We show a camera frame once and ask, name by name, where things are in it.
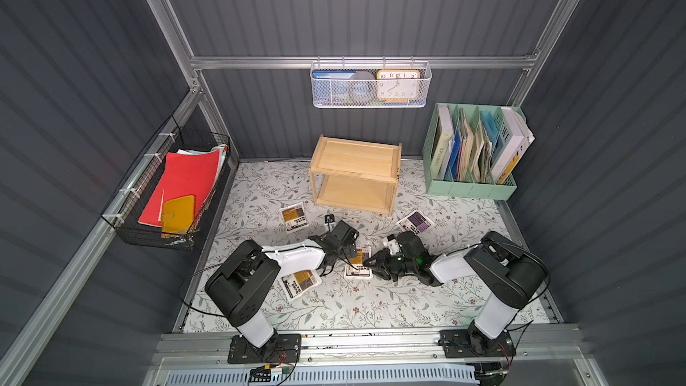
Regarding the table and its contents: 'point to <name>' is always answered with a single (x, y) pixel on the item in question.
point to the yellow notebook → (179, 215)
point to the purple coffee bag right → (416, 222)
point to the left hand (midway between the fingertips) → (341, 246)
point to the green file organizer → (472, 150)
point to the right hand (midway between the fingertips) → (368, 264)
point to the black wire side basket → (127, 206)
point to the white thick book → (522, 138)
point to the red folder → (184, 174)
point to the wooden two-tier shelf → (355, 173)
